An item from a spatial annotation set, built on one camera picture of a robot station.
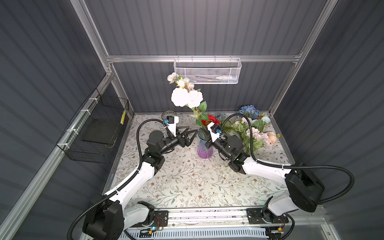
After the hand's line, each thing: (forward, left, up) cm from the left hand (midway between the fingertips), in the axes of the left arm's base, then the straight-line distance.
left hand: (194, 129), depth 71 cm
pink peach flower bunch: (+19, -32, -21) cm, 42 cm away
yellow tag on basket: (+15, +39, -5) cm, 42 cm away
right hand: (+2, -5, -3) cm, 6 cm away
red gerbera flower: (+9, -10, -3) cm, 13 cm away
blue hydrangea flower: (+33, -43, -19) cm, 57 cm away
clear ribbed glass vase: (+24, +15, -11) cm, 30 cm away
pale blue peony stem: (+22, -48, -23) cm, 58 cm away
